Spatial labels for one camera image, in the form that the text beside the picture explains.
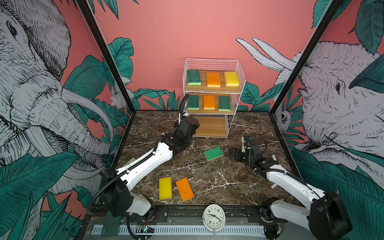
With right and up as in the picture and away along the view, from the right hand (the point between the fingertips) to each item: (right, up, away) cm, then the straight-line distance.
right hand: (233, 149), depth 85 cm
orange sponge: (-14, +28, +4) cm, 32 cm away
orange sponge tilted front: (-28, -21, -4) cm, 36 cm away
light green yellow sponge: (-10, -5, +10) cm, 15 cm away
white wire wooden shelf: (-10, +16, +20) cm, 27 cm away
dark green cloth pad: (-63, -34, -15) cm, 73 cm away
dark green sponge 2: (-4, +27, +3) cm, 28 cm away
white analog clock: (-13, -30, -15) cm, 36 cm away
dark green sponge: (-24, +28, +5) cm, 37 cm away
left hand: (-27, +18, -9) cm, 33 cm away
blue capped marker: (+29, -7, +9) cm, 31 cm away
